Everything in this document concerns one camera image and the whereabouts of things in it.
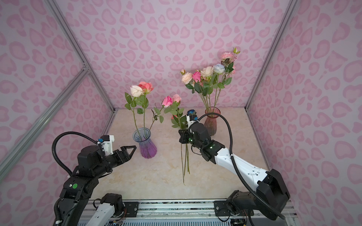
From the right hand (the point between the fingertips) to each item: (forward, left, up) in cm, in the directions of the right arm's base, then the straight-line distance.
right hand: (178, 130), depth 76 cm
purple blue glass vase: (+2, +22, -8) cm, 24 cm away
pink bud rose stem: (+24, +1, -25) cm, 34 cm away
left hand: (-12, +21, +2) cm, 25 cm away
